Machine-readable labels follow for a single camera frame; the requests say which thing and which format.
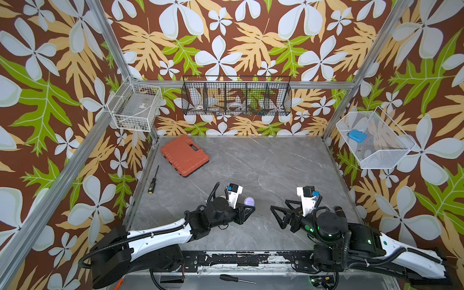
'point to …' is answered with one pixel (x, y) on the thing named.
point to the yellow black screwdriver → (153, 183)
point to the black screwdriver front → (226, 277)
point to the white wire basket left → (136, 107)
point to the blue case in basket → (357, 135)
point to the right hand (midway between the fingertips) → (274, 207)
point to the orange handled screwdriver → (119, 283)
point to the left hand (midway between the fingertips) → (255, 207)
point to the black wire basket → (236, 95)
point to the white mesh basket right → (374, 139)
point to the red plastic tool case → (185, 155)
